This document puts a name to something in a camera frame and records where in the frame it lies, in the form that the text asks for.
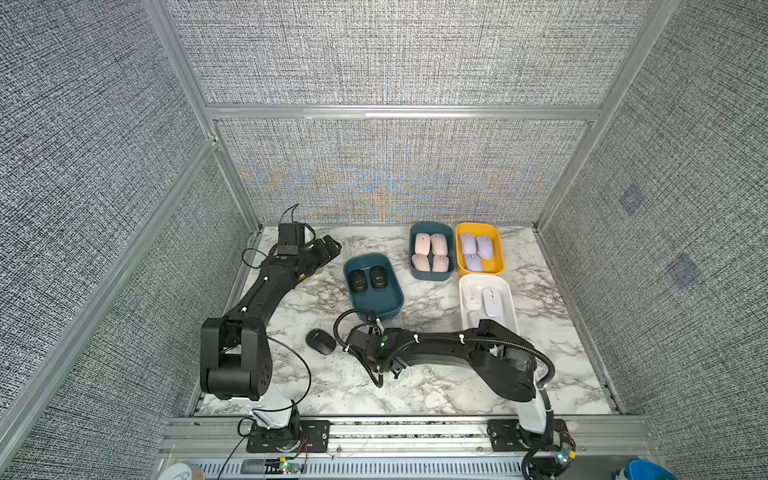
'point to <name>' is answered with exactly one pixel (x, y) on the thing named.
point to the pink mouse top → (438, 243)
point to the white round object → (176, 471)
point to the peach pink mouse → (422, 243)
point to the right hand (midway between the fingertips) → (375, 344)
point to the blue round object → (641, 469)
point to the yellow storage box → (489, 267)
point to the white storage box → (509, 316)
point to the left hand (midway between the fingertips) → (337, 247)
